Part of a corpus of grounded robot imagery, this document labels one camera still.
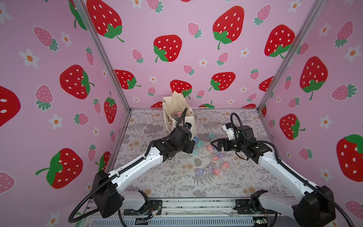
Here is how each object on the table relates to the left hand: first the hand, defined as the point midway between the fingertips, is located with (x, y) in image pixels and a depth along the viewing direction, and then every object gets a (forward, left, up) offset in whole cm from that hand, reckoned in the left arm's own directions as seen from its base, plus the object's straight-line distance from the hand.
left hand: (192, 142), depth 78 cm
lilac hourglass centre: (-10, -5, -17) cm, 20 cm away
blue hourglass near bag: (+9, -6, -15) cm, 18 cm away
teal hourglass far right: (+16, -16, -16) cm, 28 cm away
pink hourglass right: (-7, -21, -16) cm, 27 cm away
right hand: (0, -13, -1) cm, 13 cm away
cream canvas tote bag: (+34, +13, -4) cm, 36 cm away
